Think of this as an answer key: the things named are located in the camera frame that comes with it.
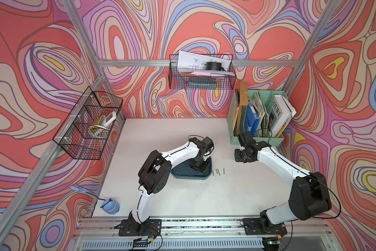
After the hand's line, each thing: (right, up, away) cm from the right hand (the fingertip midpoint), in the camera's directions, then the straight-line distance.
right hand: (241, 160), depth 88 cm
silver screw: (-16, -9, +3) cm, 18 cm away
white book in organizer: (+23, +28, -1) cm, 36 cm away
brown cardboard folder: (-1, +32, -6) cm, 33 cm away
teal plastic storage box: (-33, -7, +2) cm, 33 cm away
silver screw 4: (-9, -7, +5) cm, 13 cm away
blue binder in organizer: (+8, +24, +5) cm, 26 cm away
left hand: (-22, -6, +1) cm, 23 cm away
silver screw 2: (-13, -8, +5) cm, 16 cm away
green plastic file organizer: (+13, +27, +3) cm, 31 cm away
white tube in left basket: (-69, +23, -14) cm, 73 cm away
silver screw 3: (-12, -8, +5) cm, 15 cm away
